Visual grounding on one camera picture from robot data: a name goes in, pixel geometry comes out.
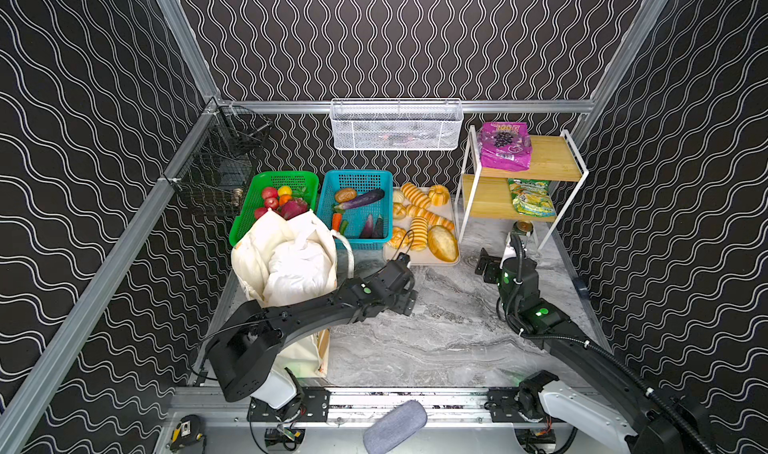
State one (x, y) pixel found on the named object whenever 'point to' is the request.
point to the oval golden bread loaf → (443, 243)
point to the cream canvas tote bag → (309, 352)
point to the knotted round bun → (397, 236)
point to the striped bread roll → (419, 227)
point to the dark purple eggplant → (367, 234)
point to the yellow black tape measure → (186, 432)
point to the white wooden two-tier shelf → (486, 192)
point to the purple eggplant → (361, 200)
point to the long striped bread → (431, 218)
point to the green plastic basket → (276, 199)
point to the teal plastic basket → (362, 181)
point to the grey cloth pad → (394, 426)
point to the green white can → (521, 228)
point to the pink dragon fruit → (291, 208)
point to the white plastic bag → (300, 269)
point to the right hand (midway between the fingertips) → (503, 253)
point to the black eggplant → (379, 228)
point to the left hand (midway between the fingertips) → (411, 295)
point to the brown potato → (343, 195)
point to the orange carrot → (336, 221)
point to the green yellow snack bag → (532, 197)
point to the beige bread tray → (404, 196)
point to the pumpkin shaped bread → (439, 194)
